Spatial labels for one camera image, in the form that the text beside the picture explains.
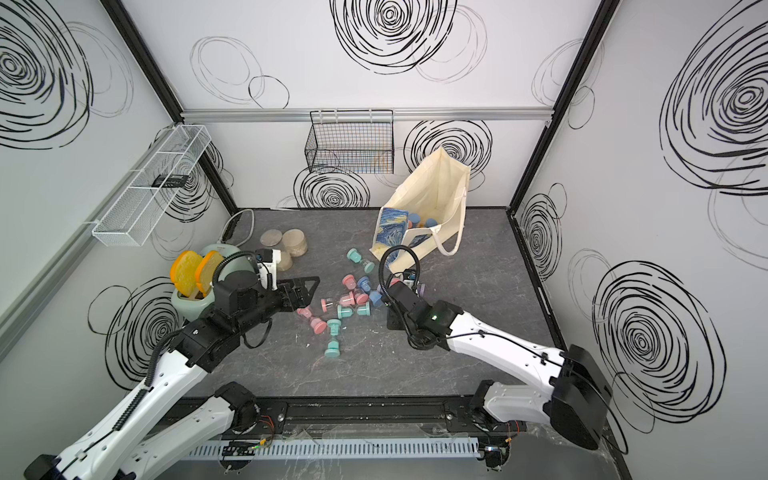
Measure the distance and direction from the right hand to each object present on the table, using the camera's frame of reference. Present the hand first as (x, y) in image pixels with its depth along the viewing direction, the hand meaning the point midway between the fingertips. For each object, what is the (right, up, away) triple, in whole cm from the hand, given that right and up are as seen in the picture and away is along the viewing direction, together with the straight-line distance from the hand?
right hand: (394, 312), depth 79 cm
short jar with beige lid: (-34, +18, +23) cm, 45 cm away
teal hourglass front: (-18, -11, +5) cm, 21 cm away
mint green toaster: (-52, +2, -1) cm, 52 cm away
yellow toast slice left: (-55, +11, -2) cm, 56 cm away
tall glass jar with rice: (-37, +20, +12) cm, 44 cm away
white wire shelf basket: (-64, +32, -3) cm, 72 cm away
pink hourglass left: (-22, -6, +7) cm, 24 cm away
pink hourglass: (-14, +6, +17) cm, 23 cm away
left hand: (-21, +10, -8) cm, 25 cm away
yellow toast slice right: (-49, +12, -2) cm, 50 cm away
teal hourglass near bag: (-13, +13, +23) cm, 30 cm away
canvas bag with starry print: (+14, +33, +33) cm, 48 cm away
